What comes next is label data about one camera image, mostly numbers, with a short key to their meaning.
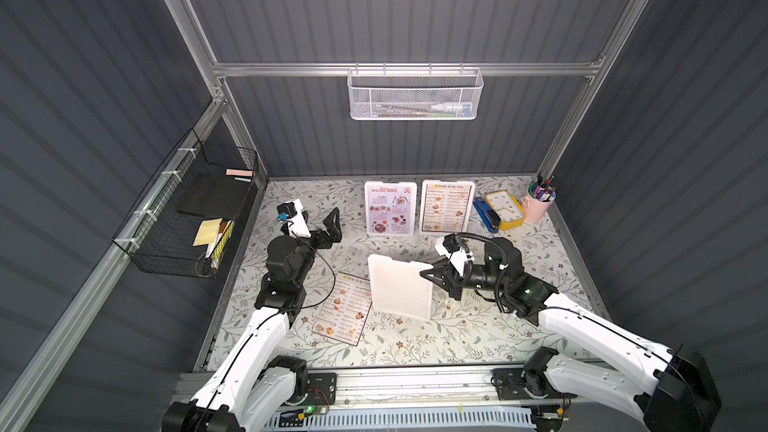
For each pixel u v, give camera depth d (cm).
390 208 96
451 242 61
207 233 72
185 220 75
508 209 108
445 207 96
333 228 69
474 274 64
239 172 85
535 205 101
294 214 64
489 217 106
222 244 70
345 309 87
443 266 67
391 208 96
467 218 99
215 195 76
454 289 67
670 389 39
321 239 68
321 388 73
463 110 91
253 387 47
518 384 72
